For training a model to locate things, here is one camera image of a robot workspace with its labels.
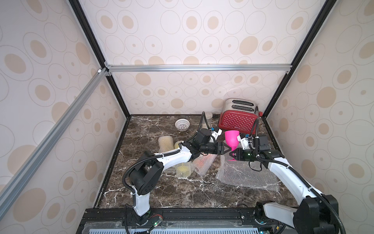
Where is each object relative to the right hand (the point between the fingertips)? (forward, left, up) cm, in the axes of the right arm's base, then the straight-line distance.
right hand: (236, 153), depth 83 cm
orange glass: (-4, +19, -5) cm, 20 cm away
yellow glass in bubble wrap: (-10, +29, -4) cm, 31 cm away
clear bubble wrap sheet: (-7, -9, -13) cm, 17 cm away
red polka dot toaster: (+27, -5, +4) cm, 28 cm away
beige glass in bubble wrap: (+7, +42, -3) cm, 43 cm away
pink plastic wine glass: (+5, +4, +7) cm, 9 cm away
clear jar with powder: (+27, +15, +2) cm, 31 cm away
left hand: (-2, +4, +7) cm, 8 cm away
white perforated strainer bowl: (+31, +35, -10) cm, 48 cm away
